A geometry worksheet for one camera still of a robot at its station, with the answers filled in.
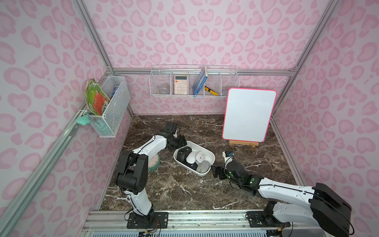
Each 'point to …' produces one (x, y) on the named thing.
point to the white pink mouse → (200, 156)
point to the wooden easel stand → (232, 142)
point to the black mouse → (182, 153)
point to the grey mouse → (204, 167)
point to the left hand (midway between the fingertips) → (182, 141)
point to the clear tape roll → (164, 91)
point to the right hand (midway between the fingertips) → (216, 165)
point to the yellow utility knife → (210, 91)
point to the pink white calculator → (180, 85)
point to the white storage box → (209, 156)
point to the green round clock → (154, 163)
